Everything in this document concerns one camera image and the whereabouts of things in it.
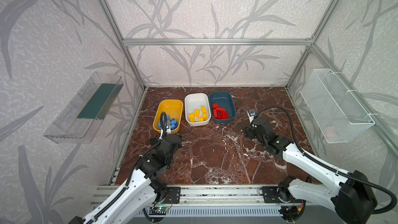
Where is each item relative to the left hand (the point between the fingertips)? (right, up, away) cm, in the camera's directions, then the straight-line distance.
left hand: (170, 130), depth 79 cm
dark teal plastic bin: (+32, +15, +34) cm, 49 cm away
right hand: (+44, +5, +6) cm, 44 cm away
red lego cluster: (+27, +7, +23) cm, 36 cm away
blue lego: (-3, +1, +17) cm, 18 cm away
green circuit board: (-3, -36, -8) cm, 37 cm away
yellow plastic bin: (-6, +10, +30) cm, 32 cm away
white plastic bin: (+9, +15, +31) cm, 35 cm away
